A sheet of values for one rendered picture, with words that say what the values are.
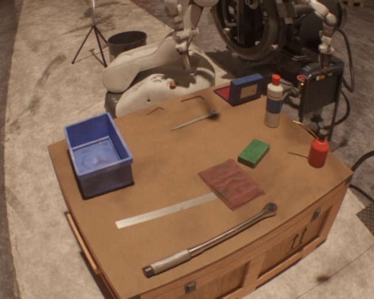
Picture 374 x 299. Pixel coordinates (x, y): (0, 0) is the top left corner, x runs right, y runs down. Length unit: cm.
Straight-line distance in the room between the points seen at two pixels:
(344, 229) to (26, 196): 175
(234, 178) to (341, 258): 77
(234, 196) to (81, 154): 60
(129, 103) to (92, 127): 72
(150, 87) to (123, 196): 91
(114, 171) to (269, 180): 51
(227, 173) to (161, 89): 85
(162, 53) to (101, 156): 87
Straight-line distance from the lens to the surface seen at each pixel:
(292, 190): 128
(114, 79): 224
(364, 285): 170
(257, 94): 169
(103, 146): 144
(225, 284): 131
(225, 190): 123
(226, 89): 175
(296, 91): 189
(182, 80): 204
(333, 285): 164
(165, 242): 110
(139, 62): 215
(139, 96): 207
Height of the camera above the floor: 135
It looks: 40 degrees down
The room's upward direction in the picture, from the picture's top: straight up
